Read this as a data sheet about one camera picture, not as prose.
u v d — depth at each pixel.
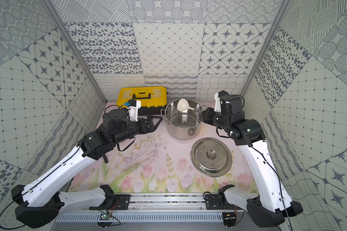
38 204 0.38
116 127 0.45
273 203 0.35
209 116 0.55
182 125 1.08
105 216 0.71
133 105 0.56
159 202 0.76
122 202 0.73
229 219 0.73
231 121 0.44
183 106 0.86
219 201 0.73
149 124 0.54
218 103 0.56
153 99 1.00
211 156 0.89
